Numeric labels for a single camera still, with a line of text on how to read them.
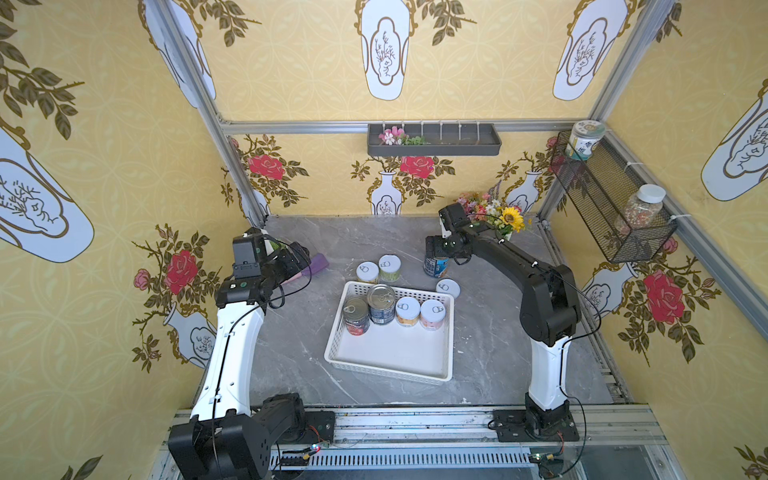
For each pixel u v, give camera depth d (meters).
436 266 0.98
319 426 0.74
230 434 0.37
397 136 0.88
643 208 0.65
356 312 0.84
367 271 0.98
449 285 0.95
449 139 0.93
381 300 0.86
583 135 0.85
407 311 0.89
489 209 1.00
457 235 0.74
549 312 0.53
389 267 1.00
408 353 0.91
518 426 0.73
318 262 1.07
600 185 0.90
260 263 0.57
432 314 0.88
